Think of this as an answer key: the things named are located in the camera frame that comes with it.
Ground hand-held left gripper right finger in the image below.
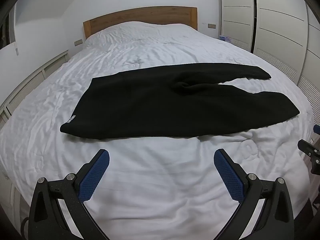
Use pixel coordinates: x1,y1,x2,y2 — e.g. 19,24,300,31
213,149,295,240

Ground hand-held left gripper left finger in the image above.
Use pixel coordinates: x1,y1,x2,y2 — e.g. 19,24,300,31
28,149,110,240

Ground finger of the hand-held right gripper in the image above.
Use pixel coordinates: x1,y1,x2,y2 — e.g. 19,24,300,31
297,139,320,158

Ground black pants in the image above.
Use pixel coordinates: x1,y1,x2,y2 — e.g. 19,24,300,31
59,63,300,140

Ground bed with white duvet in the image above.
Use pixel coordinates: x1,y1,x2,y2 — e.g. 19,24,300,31
0,21,316,240

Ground white wardrobe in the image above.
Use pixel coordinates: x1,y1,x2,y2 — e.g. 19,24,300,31
219,0,320,113

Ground wooden headboard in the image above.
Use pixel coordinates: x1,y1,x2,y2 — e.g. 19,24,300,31
83,6,198,39

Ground dark window frame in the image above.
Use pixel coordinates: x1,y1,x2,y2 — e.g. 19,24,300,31
0,4,18,53

